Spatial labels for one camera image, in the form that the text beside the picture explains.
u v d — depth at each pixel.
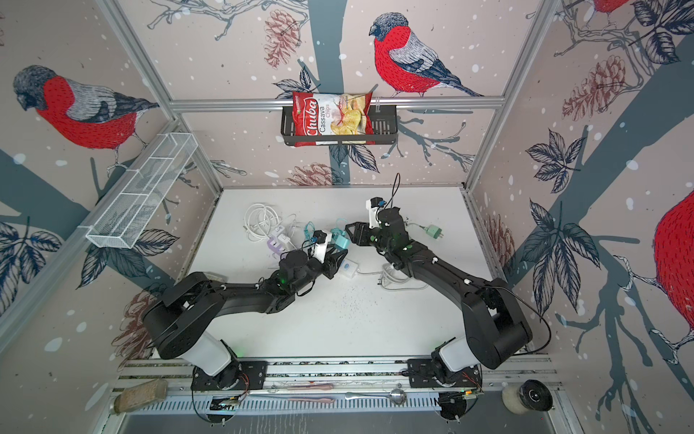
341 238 0.83
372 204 0.77
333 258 0.76
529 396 0.61
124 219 0.71
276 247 0.98
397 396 0.69
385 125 0.95
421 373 0.73
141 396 0.67
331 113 0.88
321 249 0.74
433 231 1.04
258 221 1.08
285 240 0.93
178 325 0.44
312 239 0.72
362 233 0.74
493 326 0.43
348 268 0.92
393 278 0.90
